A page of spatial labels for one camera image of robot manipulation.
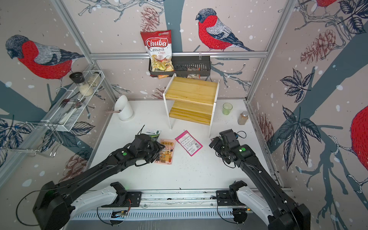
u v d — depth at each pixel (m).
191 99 0.76
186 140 0.95
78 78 0.74
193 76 0.90
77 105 0.71
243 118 0.98
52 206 0.38
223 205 0.73
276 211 0.42
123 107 0.98
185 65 1.07
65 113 0.70
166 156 0.90
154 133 1.00
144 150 0.64
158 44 0.81
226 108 1.13
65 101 0.71
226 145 0.59
